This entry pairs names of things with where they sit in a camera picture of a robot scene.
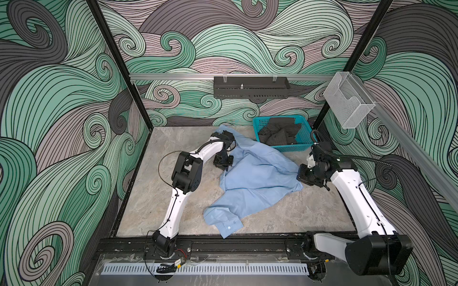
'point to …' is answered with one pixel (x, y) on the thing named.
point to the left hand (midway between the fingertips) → (227, 167)
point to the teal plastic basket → (303, 137)
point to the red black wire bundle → (167, 268)
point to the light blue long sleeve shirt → (256, 173)
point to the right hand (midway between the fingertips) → (300, 178)
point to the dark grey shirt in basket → (279, 131)
